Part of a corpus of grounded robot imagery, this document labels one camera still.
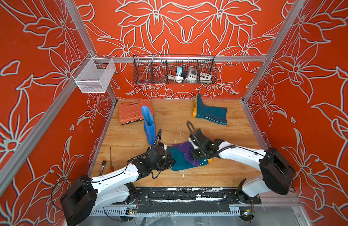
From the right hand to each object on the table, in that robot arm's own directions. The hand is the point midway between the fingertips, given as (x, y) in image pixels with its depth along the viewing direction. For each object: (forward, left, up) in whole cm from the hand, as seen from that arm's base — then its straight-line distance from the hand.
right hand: (189, 155), depth 84 cm
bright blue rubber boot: (+6, +22, +21) cm, 32 cm away
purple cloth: (+3, +1, +4) cm, 5 cm away
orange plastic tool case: (+35, +45, +1) cm, 57 cm away
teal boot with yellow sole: (-5, +5, -1) cm, 7 cm away
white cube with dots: (+45, -11, +25) cm, 53 cm away
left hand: (-5, +7, +3) cm, 10 cm away
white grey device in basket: (+44, -3, +28) cm, 52 cm away
